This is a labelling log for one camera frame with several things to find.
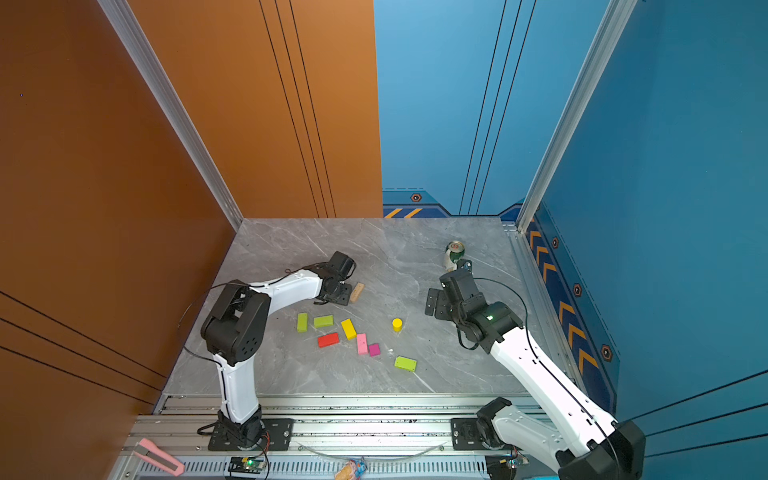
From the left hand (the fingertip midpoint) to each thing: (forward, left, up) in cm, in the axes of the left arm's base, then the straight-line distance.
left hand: (340, 291), depth 100 cm
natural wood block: (0, -6, +1) cm, 6 cm away
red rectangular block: (-17, +2, -2) cm, 17 cm away
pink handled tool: (-45, +40, -1) cm, 60 cm away
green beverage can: (+11, -39, +10) cm, 42 cm away
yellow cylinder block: (-13, -19, +2) cm, 23 cm away
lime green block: (-12, +10, 0) cm, 16 cm away
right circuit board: (-46, -47, 0) cm, 66 cm away
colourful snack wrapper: (-49, -9, +3) cm, 49 cm away
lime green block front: (-24, -22, 0) cm, 32 cm away
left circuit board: (-47, +16, -2) cm, 50 cm away
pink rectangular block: (-19, -9, +1) cm, 21 cm away
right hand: (-13, -31, +18) cm, 38 cm away
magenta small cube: (-20, -13, 0) cm, 24 cm away
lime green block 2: (-11, +4, +1) cm, 12 cm away
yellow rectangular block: (-13, -4, -1) cm, 14 cm away
